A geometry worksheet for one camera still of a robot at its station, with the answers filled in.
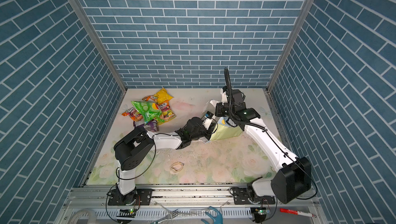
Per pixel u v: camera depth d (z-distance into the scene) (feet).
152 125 3.15
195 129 2.32
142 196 2.43
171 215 2.23
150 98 3.57
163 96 3.70
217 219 2.19
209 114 2.54
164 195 2.47
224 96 2.32
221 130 2.54
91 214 2.22
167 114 3.35
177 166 2.76
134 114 3.25
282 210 2.28
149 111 3.04
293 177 1.30
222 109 2.31
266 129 1.60
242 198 2.41
